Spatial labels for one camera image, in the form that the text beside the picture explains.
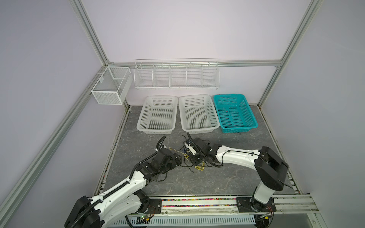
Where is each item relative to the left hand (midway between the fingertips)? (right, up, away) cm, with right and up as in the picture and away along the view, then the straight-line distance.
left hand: (177, 162), depth 81 cm
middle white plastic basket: (+15, +29, +34) cm, 47 cm away
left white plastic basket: (-19, +28, +35) cm, 48 cm away
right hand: (+8, 0, +6) cm, 10 cm away
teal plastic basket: (+44, +29, +35) cm, 63 cm away
